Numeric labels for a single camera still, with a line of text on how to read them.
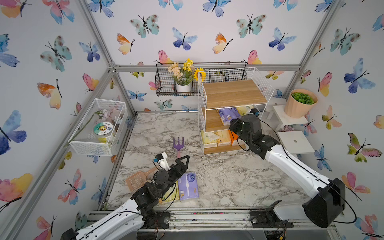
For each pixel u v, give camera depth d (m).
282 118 0.88
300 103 0.78
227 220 0.76
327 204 0.39
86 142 0.61
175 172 0.65
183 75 0.86
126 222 0.51
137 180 0.87
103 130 0.65
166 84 0.91
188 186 0.79
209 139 0.97
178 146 1.02
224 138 0.99
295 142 0.85
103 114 0.76
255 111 0.68
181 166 0.65
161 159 0.68
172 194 0.65
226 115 0.82
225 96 0.71
